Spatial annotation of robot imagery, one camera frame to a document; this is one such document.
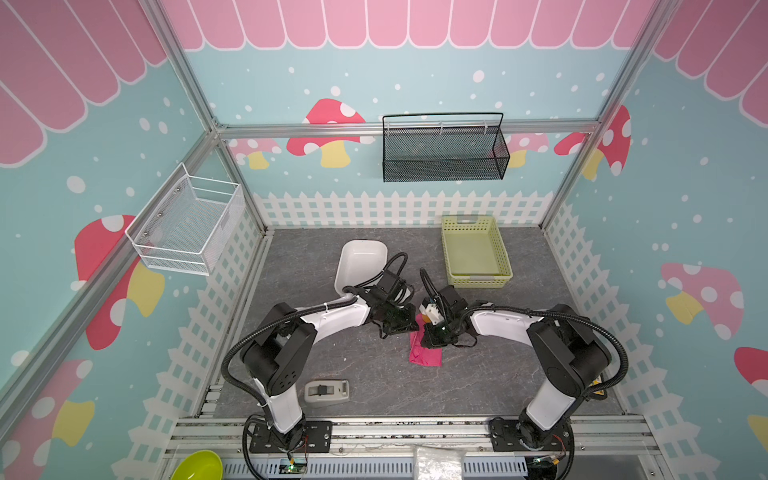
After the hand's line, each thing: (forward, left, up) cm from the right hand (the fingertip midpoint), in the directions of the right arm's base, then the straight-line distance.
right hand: (420, 342), depth 90 cm
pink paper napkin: (-4, 0, 0) cm, 4 cm away
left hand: (+1, +1, +6) cm, 6 cm away
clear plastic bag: (-30, -2, +3) cm, 31 cm away
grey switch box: (-14, +26, +2) cm, 30 cm away
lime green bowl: (-31, +54, +2) cm, 62 cm away
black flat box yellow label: (-15, -47, +1) cm, 49 cm away
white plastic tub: (+32, +21, -1) cm, 38 cm away
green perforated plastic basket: (+37, -23, -2) cm, 44 cm away
